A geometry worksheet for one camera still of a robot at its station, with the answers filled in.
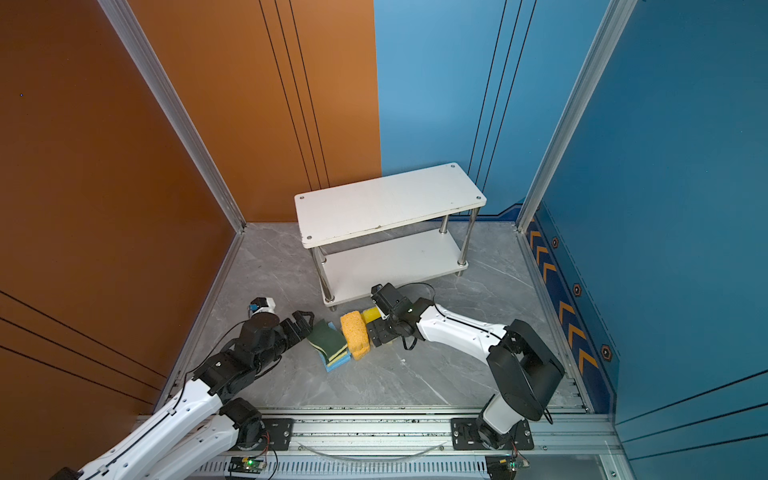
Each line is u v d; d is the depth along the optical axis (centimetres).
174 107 85
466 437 72
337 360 82
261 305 70
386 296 67
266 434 73
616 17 70
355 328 86
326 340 81
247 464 71
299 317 72
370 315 88
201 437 58
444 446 72
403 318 64
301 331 71
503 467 70
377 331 76
